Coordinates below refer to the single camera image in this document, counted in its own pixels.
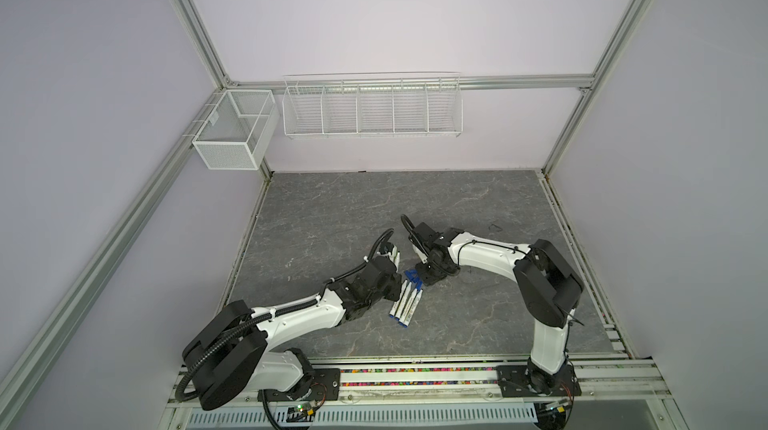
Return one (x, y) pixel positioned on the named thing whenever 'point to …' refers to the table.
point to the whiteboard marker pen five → (413, 308)
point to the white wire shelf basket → (373, 105)
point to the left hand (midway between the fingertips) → (398, 280)
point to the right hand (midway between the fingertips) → (429, 278)
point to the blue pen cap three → (411, 276)
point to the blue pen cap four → (419, 283)
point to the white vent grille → (266, 419)
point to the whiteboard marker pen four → (402, 301)
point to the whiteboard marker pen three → (396, 304)
